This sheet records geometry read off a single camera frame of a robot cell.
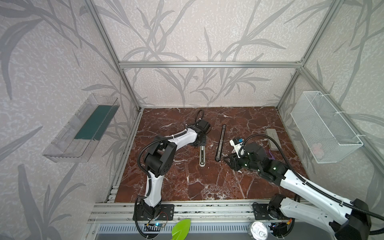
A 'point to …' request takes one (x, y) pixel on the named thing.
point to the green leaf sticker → (181, 230)
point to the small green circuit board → (157, 225)
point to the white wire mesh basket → (329, 136)
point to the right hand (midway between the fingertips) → (225, 153)
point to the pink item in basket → (317, 150)
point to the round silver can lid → (259, 231)
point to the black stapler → (218, 157)
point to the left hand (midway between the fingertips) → (202, 138)
